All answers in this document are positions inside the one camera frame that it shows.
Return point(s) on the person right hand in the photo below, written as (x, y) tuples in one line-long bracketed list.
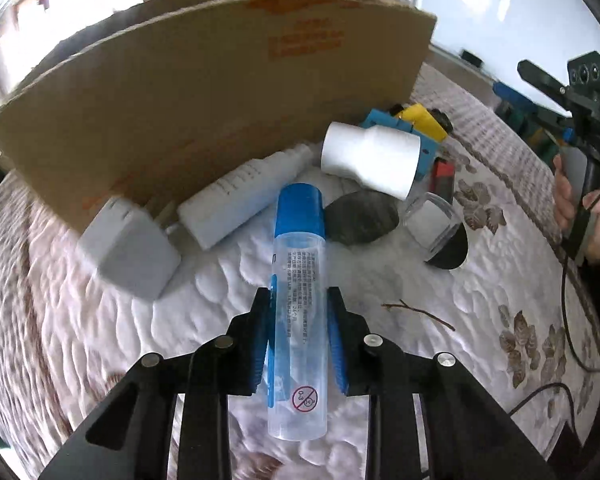
[(576, 211)]

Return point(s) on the white power adapter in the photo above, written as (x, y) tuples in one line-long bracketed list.
[(127, 248)]

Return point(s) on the black red flat box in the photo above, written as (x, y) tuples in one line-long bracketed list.
[(442, 179)]

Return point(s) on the clear square jar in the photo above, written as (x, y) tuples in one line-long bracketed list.
[(435, 231)]

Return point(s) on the white floral bed sheet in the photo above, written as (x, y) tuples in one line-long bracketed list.
[(514, 318)]

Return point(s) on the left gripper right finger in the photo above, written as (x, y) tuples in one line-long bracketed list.
[(428, 418)]

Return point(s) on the white plastic pipe fitting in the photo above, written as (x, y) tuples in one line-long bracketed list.
[(380, 158)]

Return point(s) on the yellow plastic block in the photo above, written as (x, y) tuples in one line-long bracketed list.
[(423, 121)]

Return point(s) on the checkered bed quilt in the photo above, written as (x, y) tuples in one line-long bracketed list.
[(489, 140)]

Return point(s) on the blue plastic block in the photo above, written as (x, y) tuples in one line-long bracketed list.
[(428, 146)]

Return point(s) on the cardboard box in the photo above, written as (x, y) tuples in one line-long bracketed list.
[(160, 100)]

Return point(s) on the white spray bottle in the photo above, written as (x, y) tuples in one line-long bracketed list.
[(227, 203)]

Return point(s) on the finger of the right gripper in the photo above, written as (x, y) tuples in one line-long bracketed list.
[(552, 124)]

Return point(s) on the blue cap clear bottle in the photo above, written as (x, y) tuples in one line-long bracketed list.
[(298, 343)]

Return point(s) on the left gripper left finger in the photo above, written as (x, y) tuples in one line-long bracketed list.
[(171, 414)]

